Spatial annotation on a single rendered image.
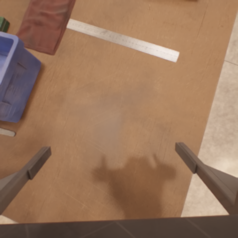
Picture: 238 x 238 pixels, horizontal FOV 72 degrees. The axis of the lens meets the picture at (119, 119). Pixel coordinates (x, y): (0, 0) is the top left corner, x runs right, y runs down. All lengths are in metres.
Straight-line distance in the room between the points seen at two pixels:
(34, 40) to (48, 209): 0.47
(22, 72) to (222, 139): 0.91
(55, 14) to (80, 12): 0.07
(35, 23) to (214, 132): 0.90
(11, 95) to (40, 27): 0.23
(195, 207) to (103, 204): 0.62
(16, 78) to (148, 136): 0.35
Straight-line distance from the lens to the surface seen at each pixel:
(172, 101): 0.45
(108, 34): 0.53
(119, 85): 0.46
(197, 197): 0.99
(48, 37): 0.57
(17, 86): 0.49
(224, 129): 1.01
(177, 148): 0.17
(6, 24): 0.67
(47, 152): 0.17
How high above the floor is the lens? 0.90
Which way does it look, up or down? 80 degrees down
